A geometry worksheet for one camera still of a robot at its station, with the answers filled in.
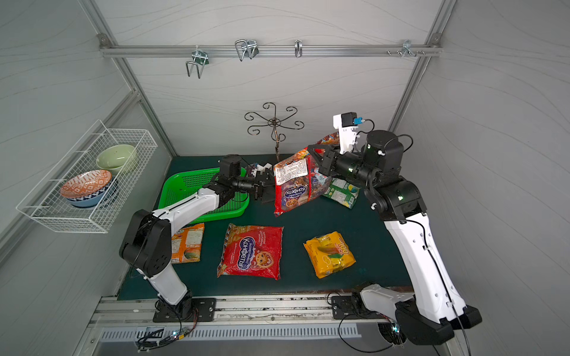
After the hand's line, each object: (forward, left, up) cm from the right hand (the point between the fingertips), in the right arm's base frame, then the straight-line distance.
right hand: (309, 146), depth 55 cm
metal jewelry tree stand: (+33, +14, -17) cm, 40 cm away
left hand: (+1, +8, -22) cm, 24 cm away
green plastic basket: (+16, +57, -39) cm, 71 cm away
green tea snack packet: (+19, -18, -46) cm, 53 cm away
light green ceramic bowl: (+7, +65, -13) cm, 66 cm away
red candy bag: (-12, +20, -43) cm, 49 cm away
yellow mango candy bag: (-12, -9, -43) cm, 45 cm away
